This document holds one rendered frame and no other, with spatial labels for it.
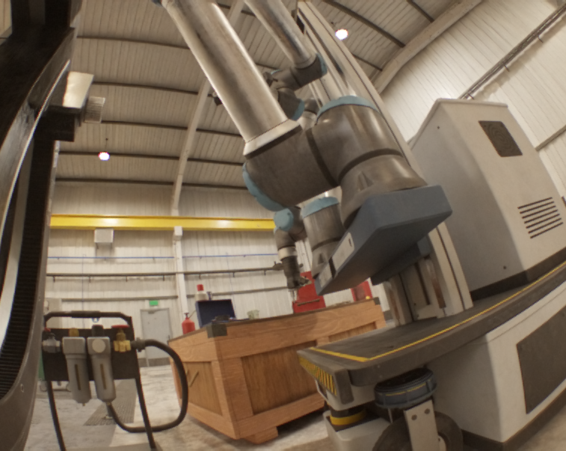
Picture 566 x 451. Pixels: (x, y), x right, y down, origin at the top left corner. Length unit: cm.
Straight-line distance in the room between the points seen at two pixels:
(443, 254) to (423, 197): 21
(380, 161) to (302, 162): 17
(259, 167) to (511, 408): 68
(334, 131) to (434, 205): 25
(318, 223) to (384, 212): 54
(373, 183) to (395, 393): 35
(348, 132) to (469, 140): 34
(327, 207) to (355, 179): 48
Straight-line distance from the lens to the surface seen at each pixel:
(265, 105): 61
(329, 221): 96
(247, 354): 104
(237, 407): 103
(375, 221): 44
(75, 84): 50
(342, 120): 59
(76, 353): 107
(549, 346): 61
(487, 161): 76
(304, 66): 100
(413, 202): 48
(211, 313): 122
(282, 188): 61
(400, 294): 88
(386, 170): 51
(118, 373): 115
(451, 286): 66
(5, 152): 32
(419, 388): 48
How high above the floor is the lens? 38
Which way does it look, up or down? 22 degrees up
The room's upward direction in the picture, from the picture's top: 13 degrees counter-clockwise
